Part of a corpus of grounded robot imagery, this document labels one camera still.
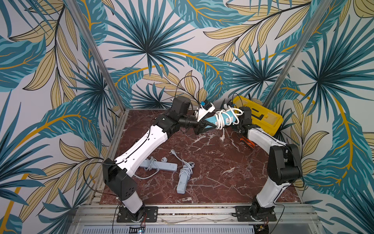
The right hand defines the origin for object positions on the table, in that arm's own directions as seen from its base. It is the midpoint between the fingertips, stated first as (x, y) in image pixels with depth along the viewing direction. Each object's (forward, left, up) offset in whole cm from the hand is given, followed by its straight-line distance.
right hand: (218, 117), depth 92 cm
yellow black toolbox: (-1, -28, -1) cm, 28 cm away
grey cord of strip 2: (-26, +19, -11) cm, 34 cm away
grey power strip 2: (-36, +23, -11) cm, 44 cm away
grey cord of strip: (-25, +41, -11) cm, 49 cm away
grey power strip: (-24, +35, -16) cm, 45 cm away
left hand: (-20, +8, +16) cm, 27 cm away
